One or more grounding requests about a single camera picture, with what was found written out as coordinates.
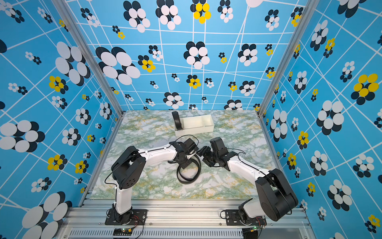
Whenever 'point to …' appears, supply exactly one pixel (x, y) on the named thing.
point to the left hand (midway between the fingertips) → (187, 161)
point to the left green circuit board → (122, 231)
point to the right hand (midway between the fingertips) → (200, 154)
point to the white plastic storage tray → (196, 124)
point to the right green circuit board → (250, 233)
